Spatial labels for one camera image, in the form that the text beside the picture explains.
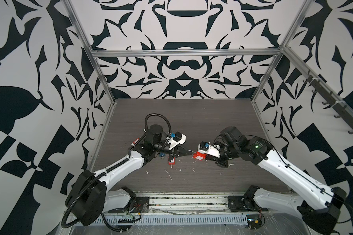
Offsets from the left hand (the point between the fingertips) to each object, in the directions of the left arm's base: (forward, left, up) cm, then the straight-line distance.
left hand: (193, 149), depth 68 cm
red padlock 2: (+3, +10, -22) cm, 24 cm away
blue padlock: (-3, +14, +4) cm, 15 cm away
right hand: (-2, -7, -3) cm, 8 cm away
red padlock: (-3, -3, -1) cm, 4 cm away
